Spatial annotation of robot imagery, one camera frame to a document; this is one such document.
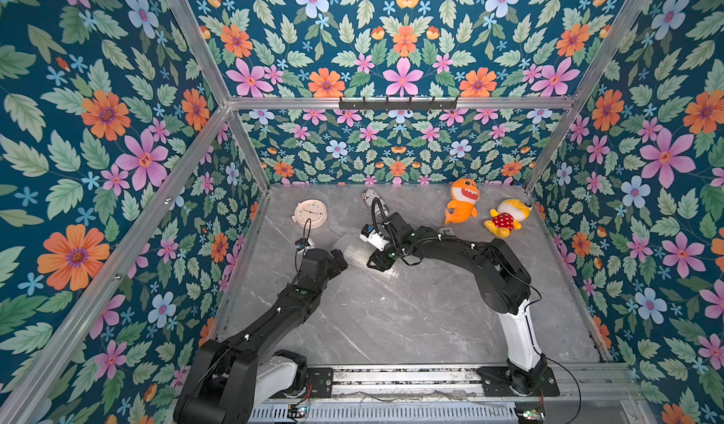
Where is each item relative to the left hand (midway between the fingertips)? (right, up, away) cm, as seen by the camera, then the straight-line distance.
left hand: (336, 254), depth 88 cm
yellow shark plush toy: (+61, +12, +15) cm, 64 cm away
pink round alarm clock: (-14, +15, +22) cm, 30 cm away
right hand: (+14, 0, +7) cm, 16 cm away
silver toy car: (+9, +20, +25) cm, 34 cm away
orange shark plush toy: (+47, +21, +19) cm, 55 cm away
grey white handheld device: (+38, +7, +12) cm, 41 cm away
